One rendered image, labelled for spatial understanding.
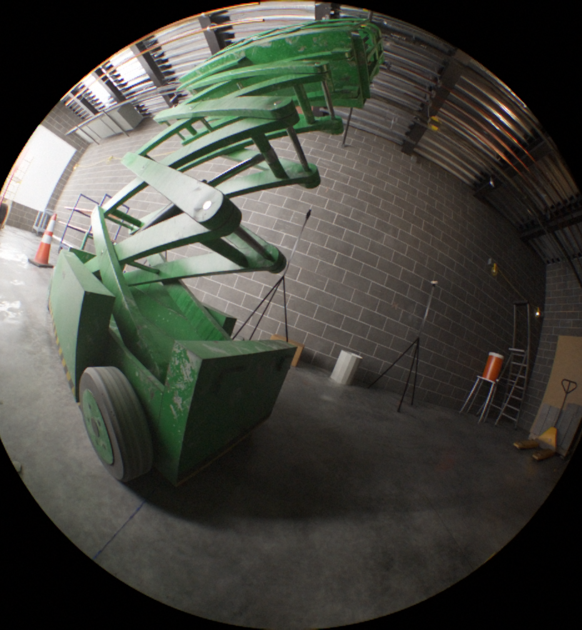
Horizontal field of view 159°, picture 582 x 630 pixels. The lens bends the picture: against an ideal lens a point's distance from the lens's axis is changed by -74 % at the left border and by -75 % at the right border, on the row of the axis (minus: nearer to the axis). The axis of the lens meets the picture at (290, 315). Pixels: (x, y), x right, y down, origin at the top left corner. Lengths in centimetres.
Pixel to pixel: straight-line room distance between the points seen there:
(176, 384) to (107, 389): 17
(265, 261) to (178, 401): 61
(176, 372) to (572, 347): 674
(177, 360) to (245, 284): 266
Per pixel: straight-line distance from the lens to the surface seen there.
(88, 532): 64
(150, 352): 60
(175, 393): 44
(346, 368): 256
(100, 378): 54
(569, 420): 499
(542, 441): 453
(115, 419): 49
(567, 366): 653
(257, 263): 85
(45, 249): 353
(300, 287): 291
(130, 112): 670
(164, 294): 146
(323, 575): 70
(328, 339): 293
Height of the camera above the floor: 59
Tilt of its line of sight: 1 degrees down
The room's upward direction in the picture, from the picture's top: 21 degrees clockwise
